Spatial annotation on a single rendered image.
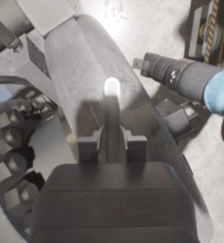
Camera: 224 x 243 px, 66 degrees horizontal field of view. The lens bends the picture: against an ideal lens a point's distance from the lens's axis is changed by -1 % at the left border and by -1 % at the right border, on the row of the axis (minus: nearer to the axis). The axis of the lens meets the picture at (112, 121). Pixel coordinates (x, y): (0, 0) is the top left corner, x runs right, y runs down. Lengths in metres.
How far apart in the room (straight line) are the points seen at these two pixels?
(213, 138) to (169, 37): 0.80
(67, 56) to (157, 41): 0.96
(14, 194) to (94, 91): 0.31
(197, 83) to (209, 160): 1.24
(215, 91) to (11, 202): 0.48
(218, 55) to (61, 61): 0.82
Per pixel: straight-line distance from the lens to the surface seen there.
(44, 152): 0.53
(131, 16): 1.20
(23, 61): 0.29
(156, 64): 0.52
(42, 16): 0.38
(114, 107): 0.16
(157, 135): 0.25
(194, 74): 0.42
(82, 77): 0.26
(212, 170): 1.67
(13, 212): 0.48
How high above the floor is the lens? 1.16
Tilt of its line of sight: 71 degrees down
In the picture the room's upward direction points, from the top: 173 degrees clockwise
